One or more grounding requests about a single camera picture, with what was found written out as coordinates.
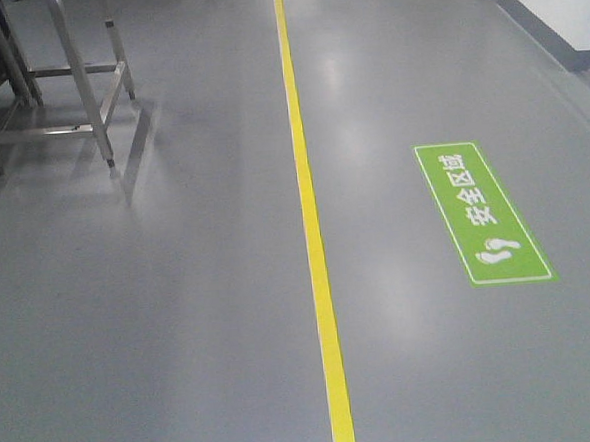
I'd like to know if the bare steel table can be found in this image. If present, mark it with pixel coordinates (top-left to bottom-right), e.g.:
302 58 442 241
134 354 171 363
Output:
0 0 143 186

